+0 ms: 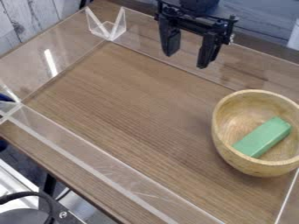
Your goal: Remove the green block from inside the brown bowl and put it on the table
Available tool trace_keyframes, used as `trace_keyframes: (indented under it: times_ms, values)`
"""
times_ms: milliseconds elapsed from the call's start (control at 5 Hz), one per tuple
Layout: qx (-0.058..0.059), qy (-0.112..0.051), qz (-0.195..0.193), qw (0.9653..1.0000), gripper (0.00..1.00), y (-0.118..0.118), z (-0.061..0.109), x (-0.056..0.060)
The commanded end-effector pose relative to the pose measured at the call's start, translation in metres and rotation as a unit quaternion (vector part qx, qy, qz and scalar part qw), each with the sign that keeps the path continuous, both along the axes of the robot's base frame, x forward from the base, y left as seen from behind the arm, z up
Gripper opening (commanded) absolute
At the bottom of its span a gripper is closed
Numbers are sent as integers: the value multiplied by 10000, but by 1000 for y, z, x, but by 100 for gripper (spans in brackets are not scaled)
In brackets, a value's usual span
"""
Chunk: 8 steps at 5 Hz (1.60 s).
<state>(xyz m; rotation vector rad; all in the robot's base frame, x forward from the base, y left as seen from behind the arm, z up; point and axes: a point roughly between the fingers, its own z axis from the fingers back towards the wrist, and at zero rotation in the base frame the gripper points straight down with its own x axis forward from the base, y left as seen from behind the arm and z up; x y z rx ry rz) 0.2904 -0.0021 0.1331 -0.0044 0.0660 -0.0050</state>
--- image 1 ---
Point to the clear acrylic front wall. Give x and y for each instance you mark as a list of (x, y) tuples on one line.
[(106, 181)]

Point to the black table leg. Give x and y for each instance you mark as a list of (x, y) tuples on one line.
[(50, 185)]

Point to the brown wooden bowl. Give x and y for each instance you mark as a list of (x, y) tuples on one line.
[(238, 114)]

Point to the clear acrylic corner bracket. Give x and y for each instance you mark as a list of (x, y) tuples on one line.
[(108, 30)]

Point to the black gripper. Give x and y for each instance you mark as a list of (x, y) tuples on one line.
[(193, 15)]

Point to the green rectangular block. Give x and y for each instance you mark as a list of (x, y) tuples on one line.
[(264, 137)]

